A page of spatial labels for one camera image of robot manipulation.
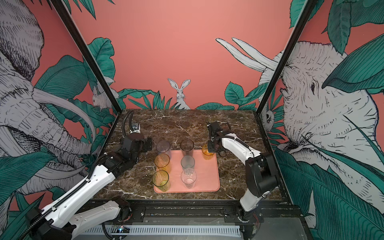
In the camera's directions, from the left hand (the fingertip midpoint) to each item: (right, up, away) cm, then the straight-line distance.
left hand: (139, 135), depth 75 cm
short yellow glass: (+36, -14, +15) cm, 42 cm away
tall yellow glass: (+11, -15, +4) cm, 19 cm away
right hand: (+39, -8, +14) cm, 42 cm away
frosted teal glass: (+24, -17, +13) cm, 32 cm away
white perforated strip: (+19, -45, -5) cm, 49 cm away
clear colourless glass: (+25, -24, +7) cm, 36 cm away
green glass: (+9, -26, +8) cm, 29 cm away
